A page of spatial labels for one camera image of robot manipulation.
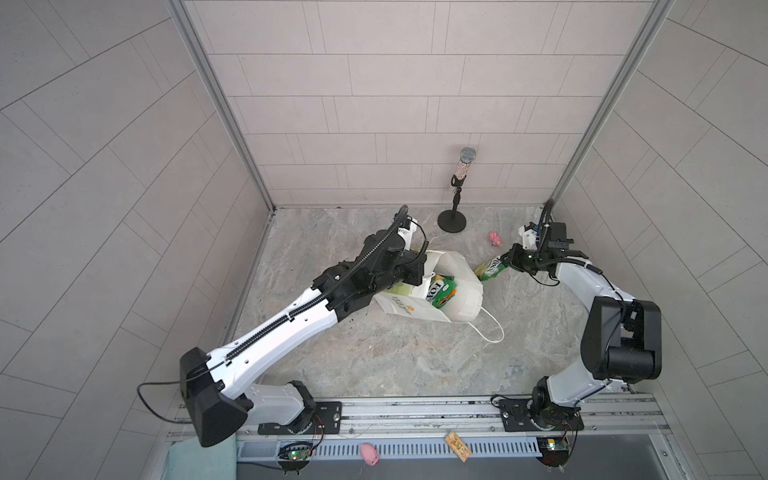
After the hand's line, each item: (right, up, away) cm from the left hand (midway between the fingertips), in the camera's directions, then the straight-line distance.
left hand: (435, 255), depth 67 cm
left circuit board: (-31, -44, -2) cm, 54 cm away
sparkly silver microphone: (+12, +29, +22) cm, 38 cm away
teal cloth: (-55, -45, -2) cm, 71 cm away
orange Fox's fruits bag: (+3, -12, +15) cm, 20 cm away
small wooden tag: (+6, -43, 0) cm, 44 cm away
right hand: (+23, -1, +24) cm, 34 cm away
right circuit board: (+27, -45, +1) cm, 53 cm away
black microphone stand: (+13, +9, +45) cm, 47 cm away
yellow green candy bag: (+4, -8, +20) cm, 22 cm away
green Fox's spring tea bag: (+17, -6, +21) cm, 28 cm away
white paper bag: (-5, -12, +6) cm, 14 cm away
